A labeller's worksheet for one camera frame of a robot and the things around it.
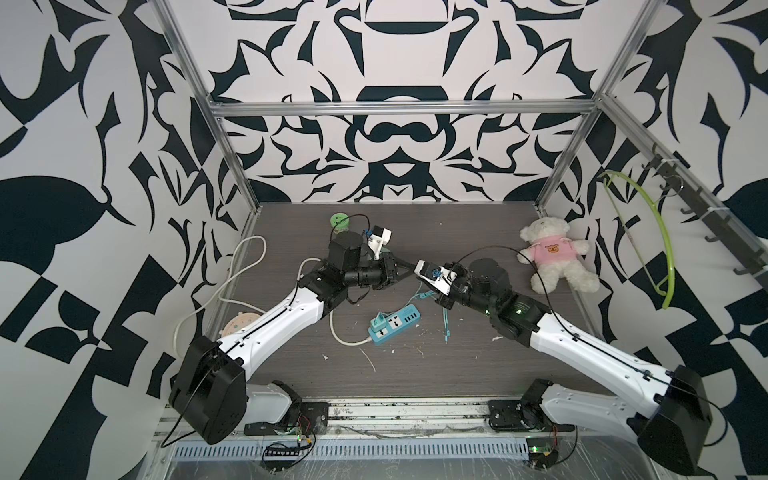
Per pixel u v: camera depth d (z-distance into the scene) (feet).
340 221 3.62
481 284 1.85
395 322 2.86
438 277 1.99
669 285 2.17
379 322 2.72
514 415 2.44
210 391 1.32
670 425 1.27
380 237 2.34
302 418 2.39
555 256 3.16
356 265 2.08
